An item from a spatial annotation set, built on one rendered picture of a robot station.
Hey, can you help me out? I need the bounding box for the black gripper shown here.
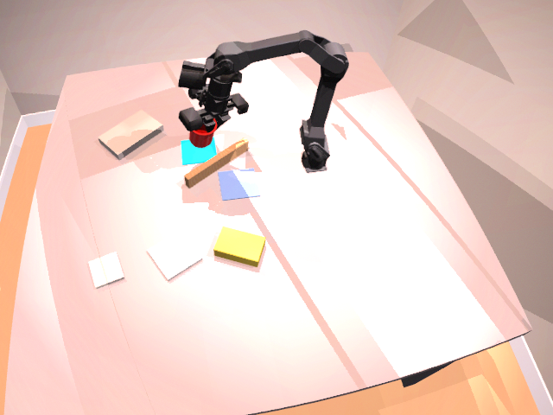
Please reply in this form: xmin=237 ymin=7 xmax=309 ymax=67
xmin=178 ymin=88 xmax=249 ymax=133

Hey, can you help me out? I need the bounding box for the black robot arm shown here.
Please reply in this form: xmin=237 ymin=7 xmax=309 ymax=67
xmin=178 ymin=30 xmax=349 ymax=173

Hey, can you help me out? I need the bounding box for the yellow rectangular block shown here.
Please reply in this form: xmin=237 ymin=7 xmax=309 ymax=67
xmin=213 ymin=227 xmax=265 ymax=267

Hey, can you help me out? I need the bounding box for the tan wooden beam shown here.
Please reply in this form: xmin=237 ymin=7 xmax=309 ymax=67
xmin=184 ymin=137 xmax=248 ymax=188

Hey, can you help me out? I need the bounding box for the red cup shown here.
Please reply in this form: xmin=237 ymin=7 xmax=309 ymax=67
xmin=189 ymin=119 xmax=217 ymax=149

